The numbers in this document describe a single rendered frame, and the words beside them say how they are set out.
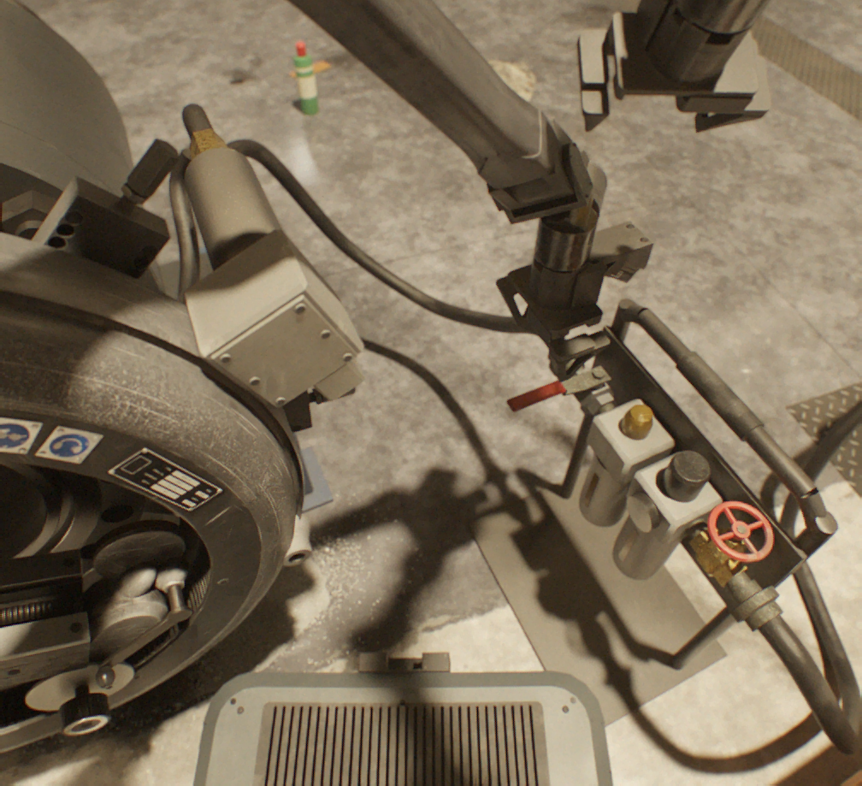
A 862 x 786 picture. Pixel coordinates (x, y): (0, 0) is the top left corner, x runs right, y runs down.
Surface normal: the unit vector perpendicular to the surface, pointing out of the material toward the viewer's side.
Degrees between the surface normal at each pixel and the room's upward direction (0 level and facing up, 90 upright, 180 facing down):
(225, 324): 23
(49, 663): 90
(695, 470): 0
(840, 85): 0
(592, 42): 30
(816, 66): 0
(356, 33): 117
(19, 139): 46
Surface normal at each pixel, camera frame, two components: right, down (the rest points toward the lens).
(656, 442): 0.00, -0.65
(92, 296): 0.66, -0.67
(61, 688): 0.42, 0.69
